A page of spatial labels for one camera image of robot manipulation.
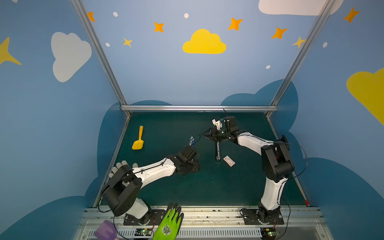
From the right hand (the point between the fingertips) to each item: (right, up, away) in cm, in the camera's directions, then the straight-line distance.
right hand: (205, 134), depth 92 cm
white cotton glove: (-54, -20, +1) cm, 58 cm away
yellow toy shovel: (-46, -8, +10) cm, 47 cm away
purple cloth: (-49, -45, -22) cm, 70 cm away
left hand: (-3, -20, -7) cm, 21 cm away
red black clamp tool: (+46, -3, -6) cm, 46 cm away
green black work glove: (-19, -43, -20) cm, 51 cm away
